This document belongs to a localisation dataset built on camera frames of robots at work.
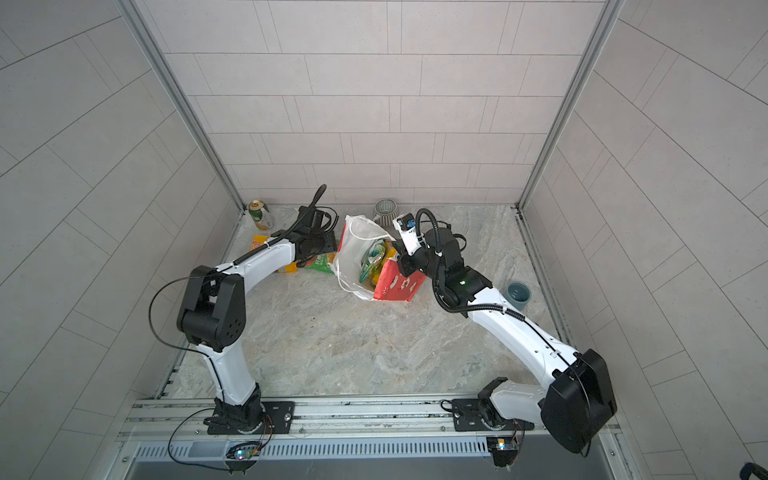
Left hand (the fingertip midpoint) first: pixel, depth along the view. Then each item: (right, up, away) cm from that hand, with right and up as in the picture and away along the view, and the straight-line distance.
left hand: (336, 235), depth 96 cm
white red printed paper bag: (+18, -12, -23) cm, 31 cm away
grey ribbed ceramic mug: (+16, +9, +9) cm, 20 cm away
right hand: (+19, -2, -22) cm, 29 cm away
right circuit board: (+45, -49, -28) cm, 72 cm away
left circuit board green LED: (-13, -46, -32) cm, 58 cm away
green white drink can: (-28, +8, +6) cm, 30 cm away
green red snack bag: (-5, -9, 0) cm, 10 cm away
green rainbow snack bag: (+13, -7, -11) cm, 18 cm away
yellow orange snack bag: (-30, -2, +11) cm, 32 cm away
